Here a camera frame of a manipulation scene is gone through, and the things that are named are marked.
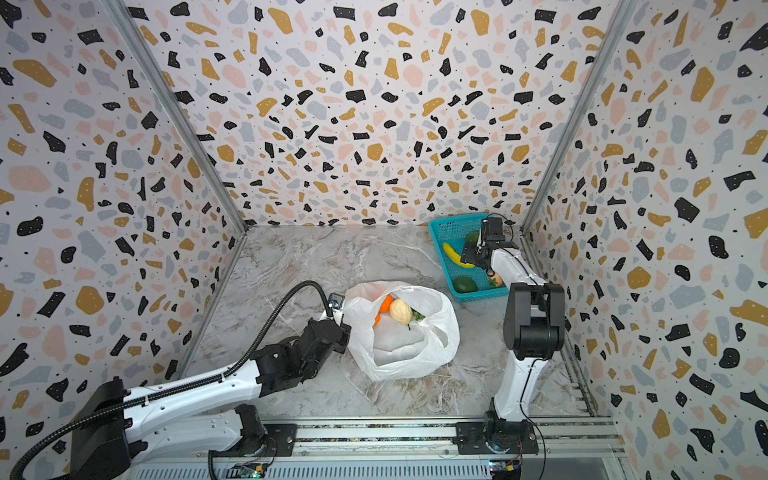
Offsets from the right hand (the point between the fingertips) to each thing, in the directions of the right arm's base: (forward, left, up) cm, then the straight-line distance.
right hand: (470, 247), depth 99 cm
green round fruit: (+12, -4, -9) cm, 15 cm away
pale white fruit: (-20, +23, -8) cm, 31 cm away
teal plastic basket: (+17, +3, -10) cm, 20 cm away
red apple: (-7, -10, -9) cm, 15 cm away
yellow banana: (+4, +3, -10) cm, 12 cm away
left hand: (-28, +37, +5) cm, 47 cm away
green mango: (-9, +2, -8) cm, 12 cm away
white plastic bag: (-23, +23, -13) cm, 36 cm away
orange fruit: (-18, +28, -7) cm, 34 cm away
